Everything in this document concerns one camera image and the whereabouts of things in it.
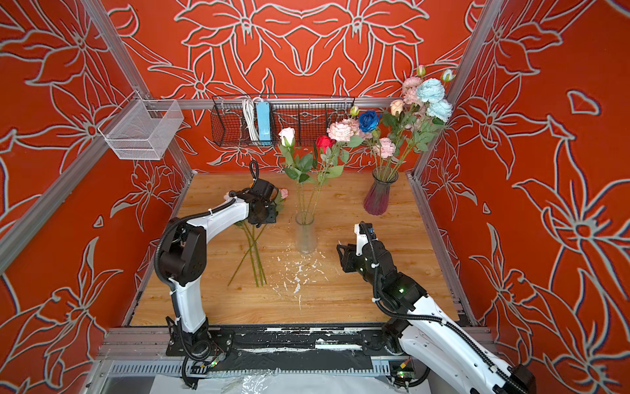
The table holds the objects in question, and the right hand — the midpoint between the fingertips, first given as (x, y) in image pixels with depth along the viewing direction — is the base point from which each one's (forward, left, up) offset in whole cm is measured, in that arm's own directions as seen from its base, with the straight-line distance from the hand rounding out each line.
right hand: (338, 246), depth 75 cm
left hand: (+20, +26, -11) cm, 34 cm away
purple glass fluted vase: (+25, -18, -8) cm, 32 cm away
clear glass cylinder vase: (+9, +11, -6) cm, 15 cm away
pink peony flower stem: (+29, -18, +15) cm, 38 cm away
